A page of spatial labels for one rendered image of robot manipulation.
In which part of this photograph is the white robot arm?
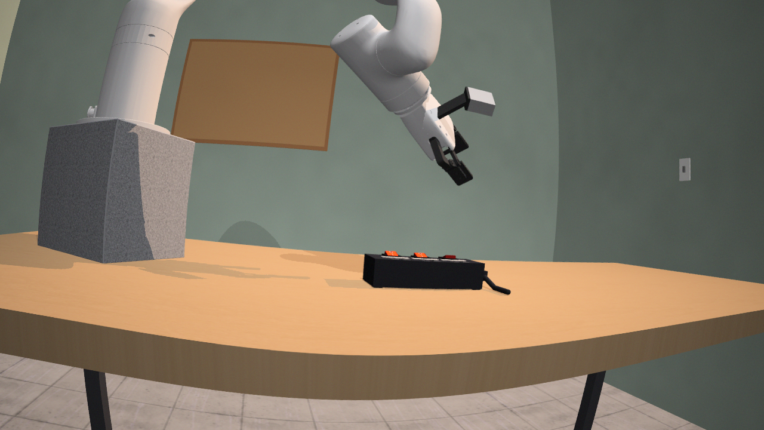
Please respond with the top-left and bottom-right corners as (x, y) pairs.
(76, 0), (495, 134)

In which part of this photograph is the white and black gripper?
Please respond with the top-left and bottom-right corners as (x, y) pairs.
(393, 86), (473, 186)

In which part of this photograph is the black power strip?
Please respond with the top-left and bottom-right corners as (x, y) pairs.
(363, 251), (509, 295)

